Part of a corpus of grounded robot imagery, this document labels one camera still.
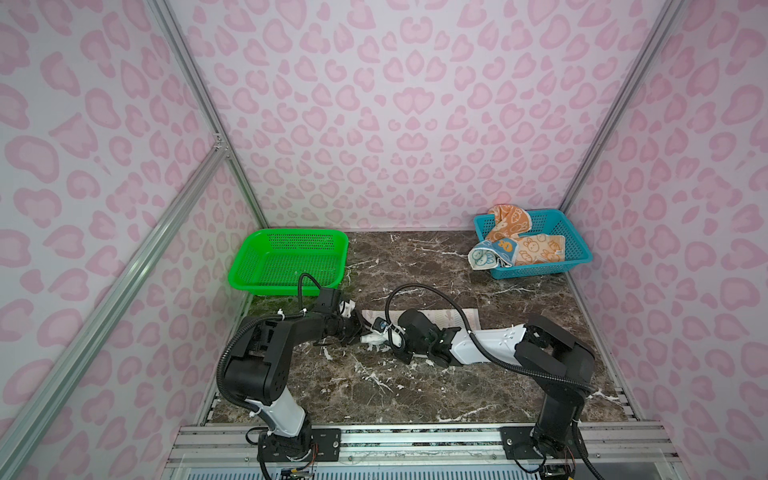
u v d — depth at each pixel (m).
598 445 0.73
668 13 0.69
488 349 0.54
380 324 0.76
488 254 0.98
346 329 0.81
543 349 0.52
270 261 1.10
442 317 1.94
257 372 0.47
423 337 0.69
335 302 0.80
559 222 1.13
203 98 0.82
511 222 1.10
